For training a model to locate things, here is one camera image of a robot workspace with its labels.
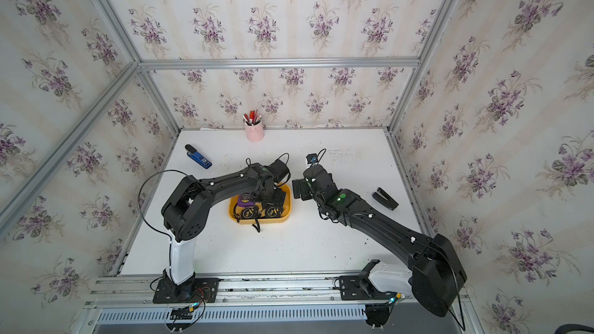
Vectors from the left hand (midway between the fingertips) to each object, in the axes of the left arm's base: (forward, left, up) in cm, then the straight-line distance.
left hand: (275, 204), depth 93 cm
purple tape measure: (0, +12, +3) cm, 12 cm away
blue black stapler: (+24, +38, +1) cm, 45 cm away
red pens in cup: (+41, +13, +9) cm, 44 cm away
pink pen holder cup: (+35, +11, +5) cm, 37 cm away
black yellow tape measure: (-5, +11, +2) cm, 12 cm away
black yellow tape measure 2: (-5, +1, +2) cm, 5 cm away
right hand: (+1, -13, +16) cm, 20 cm away
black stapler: (+1, -45, +2) cm, 45 cm away
